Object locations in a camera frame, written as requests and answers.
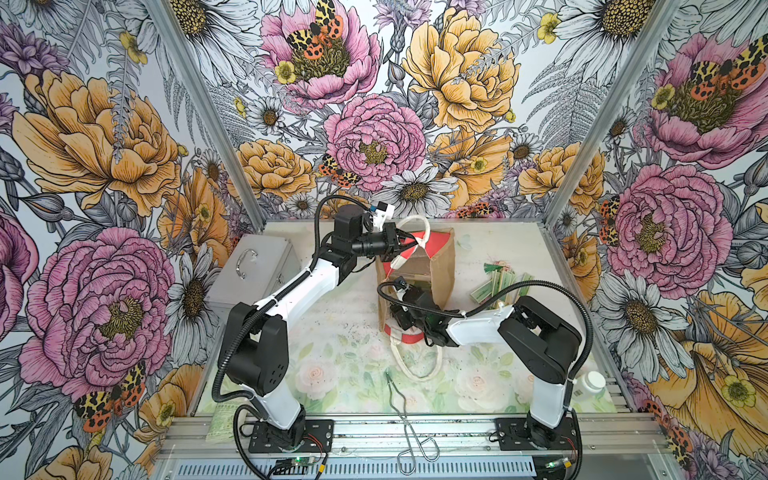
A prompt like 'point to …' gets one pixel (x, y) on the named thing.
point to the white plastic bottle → (589, 386)
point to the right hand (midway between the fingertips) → (402, 309)
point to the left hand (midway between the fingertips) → (420, 246)
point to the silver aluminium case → (255, 267)
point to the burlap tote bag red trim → (429, 271)
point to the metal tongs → (406, 460)
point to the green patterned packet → (221, 428)
